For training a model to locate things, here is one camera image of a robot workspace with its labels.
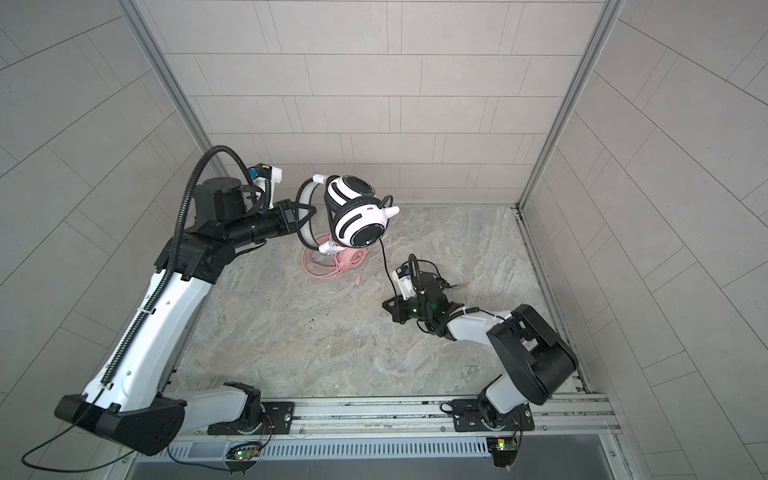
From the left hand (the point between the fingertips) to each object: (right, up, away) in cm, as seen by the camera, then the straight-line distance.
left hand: (319, 206), depth 62 cm
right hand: (+12, -28, +23) cm, 38 cm away
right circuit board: (+41, -56, +6) cm, 69 cm away
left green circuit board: (-17, -54, +2) cm, 57 cm away
